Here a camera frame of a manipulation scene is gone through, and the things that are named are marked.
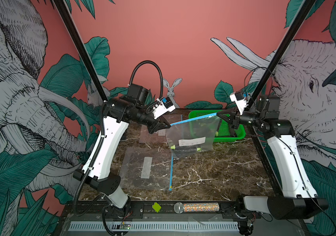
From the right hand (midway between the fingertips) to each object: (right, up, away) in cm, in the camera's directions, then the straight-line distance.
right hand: (218, 112), depth 64 cm
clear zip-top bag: (-7, -14, +31) cm, 35 cm away
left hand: (-23, -5, -2) cm, 23 cm away
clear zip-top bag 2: (-36, -33, +24) cm, 55 cm away
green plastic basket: (+18, -13, +41) cm, 47 cm away
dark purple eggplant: (-13, -19, +15) cm, 28 cm away
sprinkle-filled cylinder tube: (-17, -47, +7) cm, 50 cm away
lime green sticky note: (-29, -49, +10) cm, 58 cm away
